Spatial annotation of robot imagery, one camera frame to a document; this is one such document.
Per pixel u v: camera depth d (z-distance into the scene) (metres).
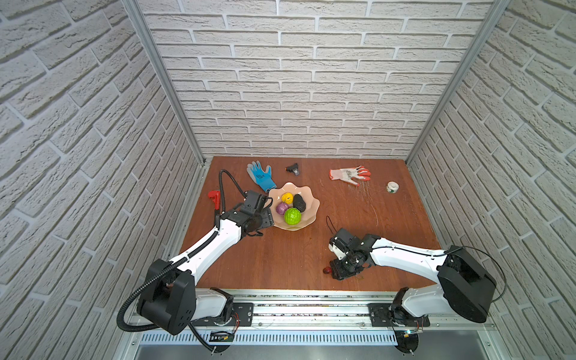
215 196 1.03
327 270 0.83
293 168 1.14
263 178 1.11
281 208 0.95
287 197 0.97
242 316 0.74
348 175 1.14
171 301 0.40
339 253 0.76
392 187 1.07
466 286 0.43
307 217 0.95
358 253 0.62
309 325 0.73
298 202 0.97
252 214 0.64
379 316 0.73
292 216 0.90
